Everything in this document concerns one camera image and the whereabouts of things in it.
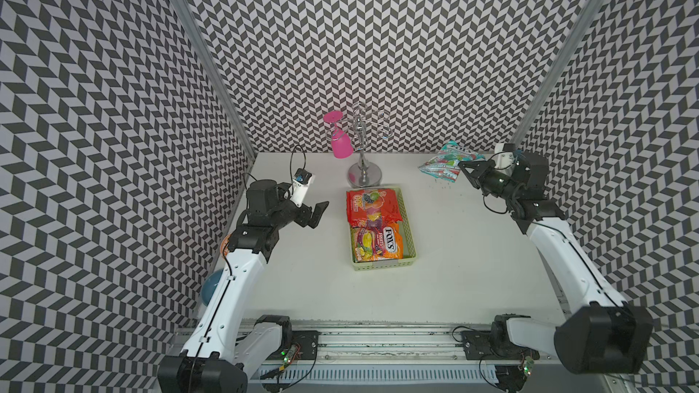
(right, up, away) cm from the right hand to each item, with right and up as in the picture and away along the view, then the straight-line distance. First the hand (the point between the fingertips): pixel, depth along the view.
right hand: (457, 168), depth 76 cm
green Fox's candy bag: (-3, +1, +1) cm, 3 cm away
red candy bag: (-24, -13, +12) cm, 29 cm away
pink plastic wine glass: (-35, +9, +26) cm, 44 cm away
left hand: (-41, -8, +1) cm, 42 cm away
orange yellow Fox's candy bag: (-22, -23, +8) cm, 33 cm away
